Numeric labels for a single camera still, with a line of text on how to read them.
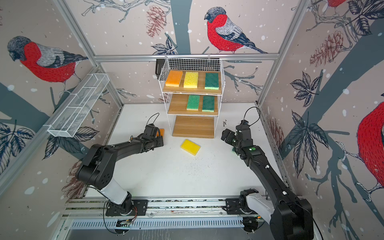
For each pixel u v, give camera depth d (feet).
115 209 2.37
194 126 3.40
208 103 2.79
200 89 2.36
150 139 2.48
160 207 2.45
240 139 2.01
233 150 3.10
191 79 2.39
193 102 2.80
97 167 1.54
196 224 2.29
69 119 2.35
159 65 3.01
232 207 2.40
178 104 2.87
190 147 3.14
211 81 2.39
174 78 2.42
